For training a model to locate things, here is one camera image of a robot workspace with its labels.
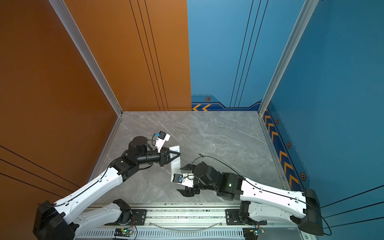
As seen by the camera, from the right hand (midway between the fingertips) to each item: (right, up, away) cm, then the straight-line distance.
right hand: (179, 177), depth 66 cm
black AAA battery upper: (+10, +4, +29) cm, 31 cm away
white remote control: (-2, +5, +4) cm, 6 cm away
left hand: (-1, +10, +4) cm, 11 cm away
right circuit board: (+34, -29, +5) cm, 45 cm away
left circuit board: (-27, -28, +4) cm, 39 cm away
